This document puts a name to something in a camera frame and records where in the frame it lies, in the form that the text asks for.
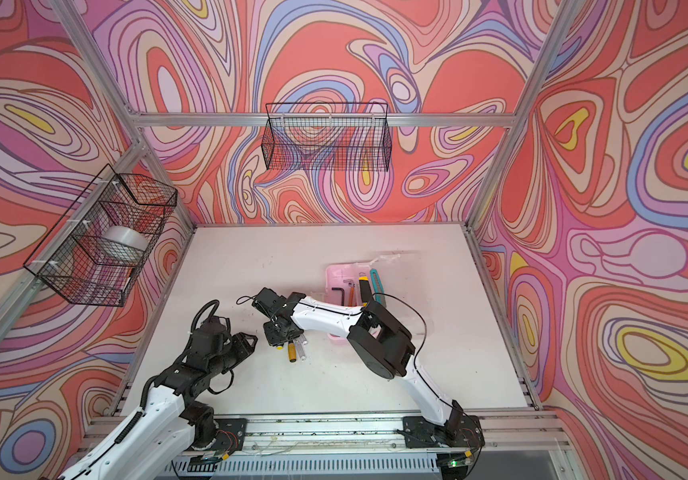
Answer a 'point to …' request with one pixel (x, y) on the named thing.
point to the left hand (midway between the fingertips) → (258, 339)
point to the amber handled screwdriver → (292, 356)
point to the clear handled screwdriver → (301, 343)
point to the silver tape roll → (126, 235)
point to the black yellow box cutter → (365, 288)
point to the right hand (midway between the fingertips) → (282, 342)
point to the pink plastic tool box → (342, 286)
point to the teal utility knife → (379, 285)
